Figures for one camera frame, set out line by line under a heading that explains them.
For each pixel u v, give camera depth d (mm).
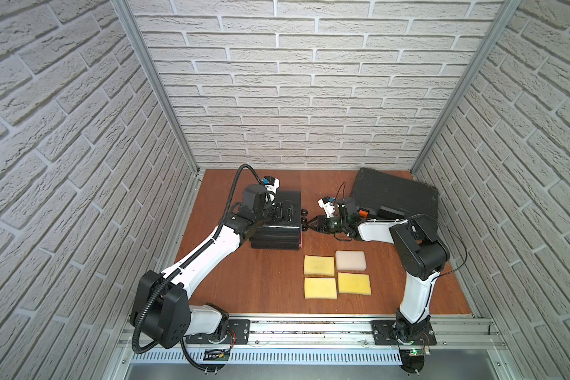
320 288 817
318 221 870
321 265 874
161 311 402
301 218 891
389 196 1005
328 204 897
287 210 710
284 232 796
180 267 439
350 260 889
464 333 757
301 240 866
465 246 893
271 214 699
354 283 828
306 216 870
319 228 865
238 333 740
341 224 809
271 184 712
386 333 732
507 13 696
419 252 516
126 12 699
